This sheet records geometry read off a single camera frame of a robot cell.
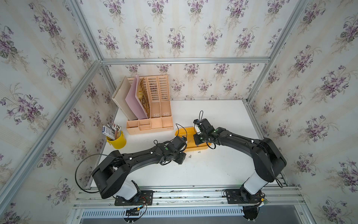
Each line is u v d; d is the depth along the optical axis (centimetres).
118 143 87
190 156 88
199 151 90
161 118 97
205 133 69
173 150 65
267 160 46
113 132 84
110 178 42
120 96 83
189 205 72
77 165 39
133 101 85
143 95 99
